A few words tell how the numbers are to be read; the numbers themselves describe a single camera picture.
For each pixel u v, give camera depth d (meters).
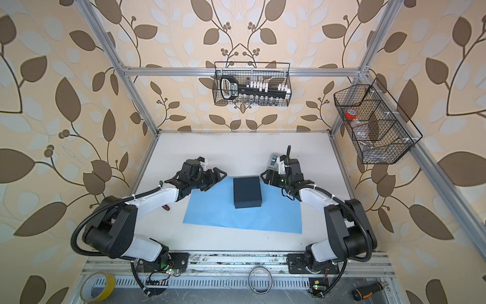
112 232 0.44
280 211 0.89
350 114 0.81
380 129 0.75
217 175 0.81
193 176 0.72
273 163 1.02
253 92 0.85
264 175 0.86
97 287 0.69
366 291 0.66
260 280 0.71
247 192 0.86
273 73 0.91
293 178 0.71
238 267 0.74
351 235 0.43
